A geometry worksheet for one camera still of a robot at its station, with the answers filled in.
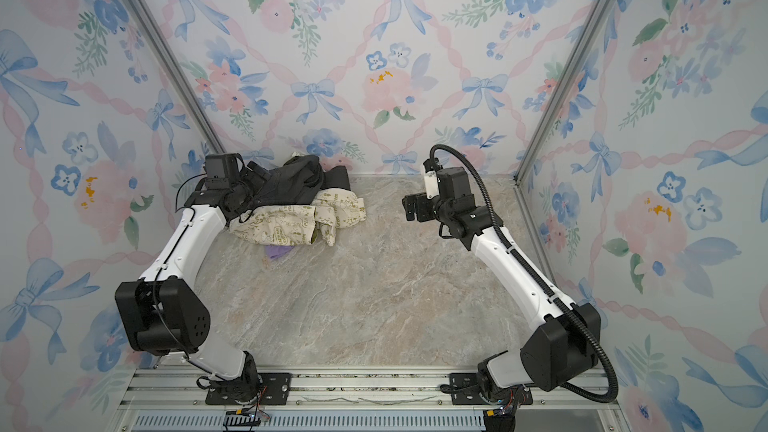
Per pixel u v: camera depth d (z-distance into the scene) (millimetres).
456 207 581
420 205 700
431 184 697
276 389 736
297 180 1025
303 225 925
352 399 732
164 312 482
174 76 883
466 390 718
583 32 804
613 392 375
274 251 975
